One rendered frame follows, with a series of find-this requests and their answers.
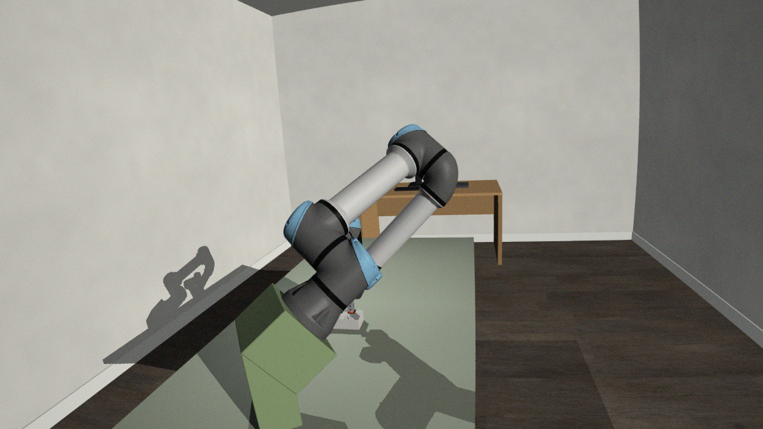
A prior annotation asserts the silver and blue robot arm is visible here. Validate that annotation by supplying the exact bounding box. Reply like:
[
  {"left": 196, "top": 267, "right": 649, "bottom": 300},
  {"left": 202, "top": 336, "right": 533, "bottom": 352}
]
[{"left": 281, "top": 124, "right": 458, "bottom": 340}]

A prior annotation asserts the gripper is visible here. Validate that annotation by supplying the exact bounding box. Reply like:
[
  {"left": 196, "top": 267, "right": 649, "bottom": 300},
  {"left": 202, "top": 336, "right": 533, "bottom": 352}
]
[{"left": 348, "top": 291, "right": 364, "bottom": 312}]

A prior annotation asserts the white power strip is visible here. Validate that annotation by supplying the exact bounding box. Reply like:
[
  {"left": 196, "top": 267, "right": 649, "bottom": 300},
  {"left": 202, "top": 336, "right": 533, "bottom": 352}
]
[{"left": 333, "top": 310, "right": 364, "bottom": 330}]

